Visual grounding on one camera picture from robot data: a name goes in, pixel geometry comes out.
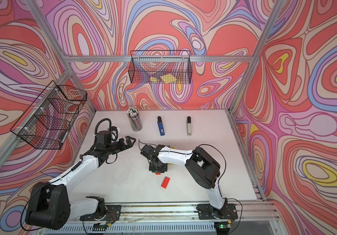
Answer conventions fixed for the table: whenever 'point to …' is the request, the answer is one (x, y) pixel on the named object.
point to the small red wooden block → (158, 173)
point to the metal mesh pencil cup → (133, 113)
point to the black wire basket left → (46, 123)
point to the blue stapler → (160, 126)
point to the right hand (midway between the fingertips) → (158, 174)
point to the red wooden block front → (165, 182)
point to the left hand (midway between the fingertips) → (132, 142)
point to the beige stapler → (189, 126)
